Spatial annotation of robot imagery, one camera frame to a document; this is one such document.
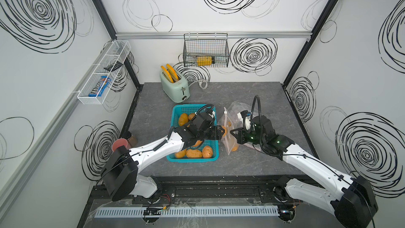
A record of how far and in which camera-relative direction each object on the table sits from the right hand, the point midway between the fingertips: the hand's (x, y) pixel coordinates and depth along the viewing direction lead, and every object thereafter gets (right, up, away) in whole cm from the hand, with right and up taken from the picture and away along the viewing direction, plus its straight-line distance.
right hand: (232, 132), depth 77 cm
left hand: (-6, 0, +2) cm, 6 cm away
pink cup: (-57, -6, +3) cm, 57 cm away
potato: (-3, +1, 0) cm, 3 cm away
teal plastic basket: (-30, +10, +19) cm, 37 cm away
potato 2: (-26, -12, +4) cm, 29 cm away
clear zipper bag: (-2, +4, +3) cm, 6 cm away
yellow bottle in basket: (-13, +38, +10) cm, 41 cm away
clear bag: (+6, +9, +28) cm, 30 cm away
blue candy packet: (-61, +20, -8) cm, 65 cm away
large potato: (+3, -10, +7) cm, 13 cm away
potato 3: (-19, -12, +5) cm, 24 cm away
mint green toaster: (-30, +21, +22) cm, 43 cm away
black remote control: (-59, +34, +3) cm, 68 cm away
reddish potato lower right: (-12, -11, +2) cm, 16 cm away
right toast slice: (-34, +33, +23) cm, 53 cm away
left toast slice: (-38, +32, +22) cm, 54 cm away
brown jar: (-53, -6, +8) cm, 54 cm away
